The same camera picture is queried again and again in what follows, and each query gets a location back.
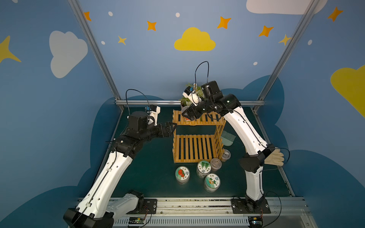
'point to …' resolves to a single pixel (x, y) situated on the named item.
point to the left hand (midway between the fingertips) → (169, 122)
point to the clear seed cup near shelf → (216, 164)
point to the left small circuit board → (136, 220)
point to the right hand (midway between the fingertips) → (189, 108)
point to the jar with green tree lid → (203, 169)
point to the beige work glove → (275, 157)
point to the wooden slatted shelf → (198, 148)
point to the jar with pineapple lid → (212, 183)
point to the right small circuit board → (255, 222)
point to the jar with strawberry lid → (182, 174)
